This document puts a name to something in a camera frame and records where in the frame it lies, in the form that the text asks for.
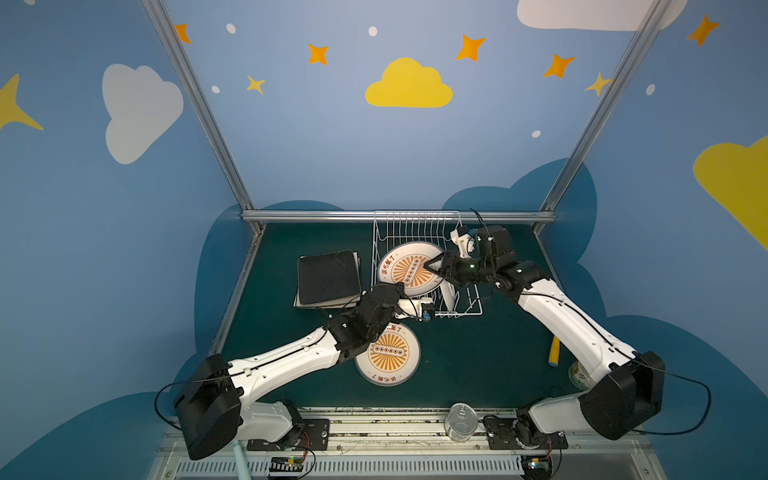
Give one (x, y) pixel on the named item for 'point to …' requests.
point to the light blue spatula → (243, 472)
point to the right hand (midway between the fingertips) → (431, 265)
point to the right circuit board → (536, 467)
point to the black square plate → (327, 276)
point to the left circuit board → (286, 464)
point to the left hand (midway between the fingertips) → (395, 276)
